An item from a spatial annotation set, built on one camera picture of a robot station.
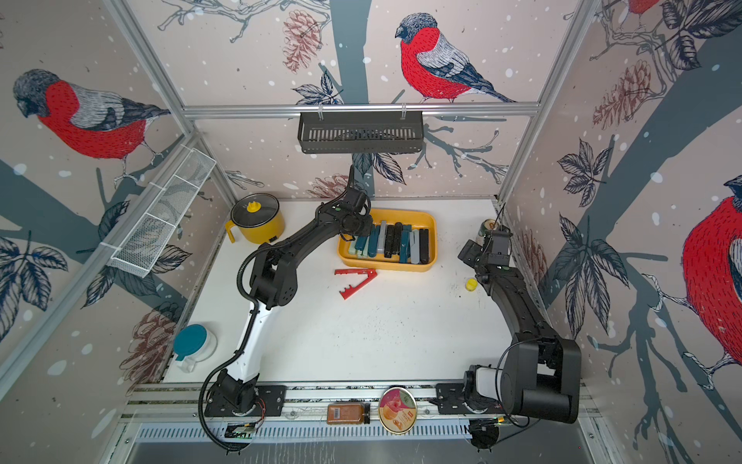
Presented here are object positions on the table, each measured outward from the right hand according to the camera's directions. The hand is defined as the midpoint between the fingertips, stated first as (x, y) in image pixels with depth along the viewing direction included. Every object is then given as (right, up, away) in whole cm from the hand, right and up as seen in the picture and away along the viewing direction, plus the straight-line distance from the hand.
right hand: (476, 248), depth 89 cm
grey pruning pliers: (-30, +3, +15) cm, 33 cm away
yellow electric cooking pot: (-75, +10, +12) cm, 76 cm away
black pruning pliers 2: (-25, +1, +15) cm, 29 cm away
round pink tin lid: (-26, -38, -20) cm, 50 cm away
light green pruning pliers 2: (-18, 0, +11) cm, 21 cm away
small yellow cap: (0, -12, +3) cm, 13 cm away
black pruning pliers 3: (-15, 0, +11) cm, 19 cm away
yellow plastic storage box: (-16, +10, +25) cm, 31 cm away
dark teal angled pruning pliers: (-33, +1, +14) cm, 36 cm away
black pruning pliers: (-27, +1, +14) cm, 31 cm away
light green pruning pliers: (-41, -2, +12) cm, 43 cm away
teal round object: (-83, -25, -11) cm, 87 cm away
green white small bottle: (+7, +7, +9) cm, 13 cm away
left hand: (-33, +8, +13) cm, 36 cm away
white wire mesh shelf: (-99, +2, -9) cm, 99 cm away
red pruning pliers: (-41, -15, +3) cm, 44 cm away
